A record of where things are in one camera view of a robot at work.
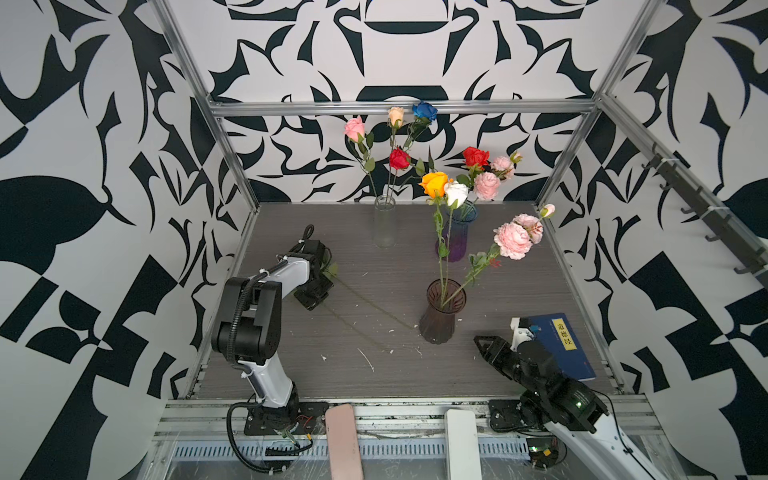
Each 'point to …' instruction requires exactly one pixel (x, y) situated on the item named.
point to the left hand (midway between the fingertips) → (324, 291)
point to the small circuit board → (543, 451)
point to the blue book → (558, 338)
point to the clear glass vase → (384, 223)
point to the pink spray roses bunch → (486, 184)
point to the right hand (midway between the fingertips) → (478, 342)
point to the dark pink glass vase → (445, 297)
